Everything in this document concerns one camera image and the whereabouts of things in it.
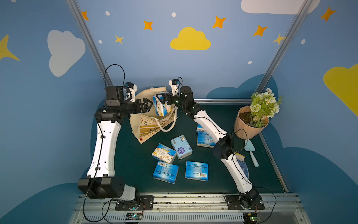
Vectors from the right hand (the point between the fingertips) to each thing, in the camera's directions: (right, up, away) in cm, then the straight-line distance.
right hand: (163, 92), depth 84 cm
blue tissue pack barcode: (+27, -31, +8) cm, 42 cm away
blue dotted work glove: (+50, -43, +7) cm, 67 cm away
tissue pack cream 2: (-1, -11, +1) cm, 11 cm away
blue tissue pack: (+2, -47, -6) cm, 48 cm away
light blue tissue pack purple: (+12, -36, +6) cm, 38 cm away
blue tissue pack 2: (+20, -47, -5) cm, 51 cm away
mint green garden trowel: (+59, -36, +12) cm, 70 cm away
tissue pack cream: (0, -38, +2) cm, 38 cm away
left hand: (-7, -8, -13) cm, 16 cm away
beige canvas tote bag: (-13, -20, +4) cm, 24 cm away
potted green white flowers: (+57, -17, +7) cm, 60 cm away
